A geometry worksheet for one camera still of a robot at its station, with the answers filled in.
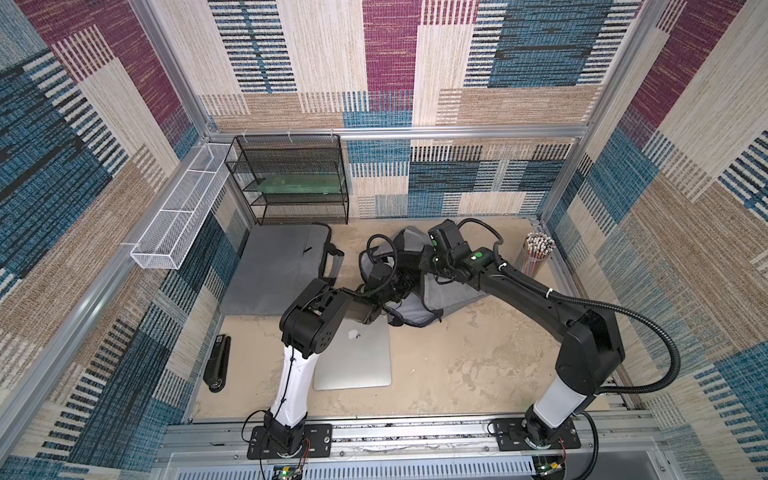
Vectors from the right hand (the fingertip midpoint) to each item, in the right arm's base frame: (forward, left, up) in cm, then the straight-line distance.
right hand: (424, 262), depth 87 cm
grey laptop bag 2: (-12, +1, -4) cm, 12 cm away
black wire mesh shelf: (+37, +55, +12) cm, 67 cm away
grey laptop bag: (+11, +50, -14) cm, 53 cm away
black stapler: (-23, +58, -14) cm, 64 cm away
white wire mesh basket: (+10, +78, +1) cm, 78 cm away
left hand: (+2, -1, -11) cm, 11 cm away
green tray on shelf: (+25, +37, +10) cm, 46 cm away
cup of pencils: (+4, -33, 0) cm, 34 cm away
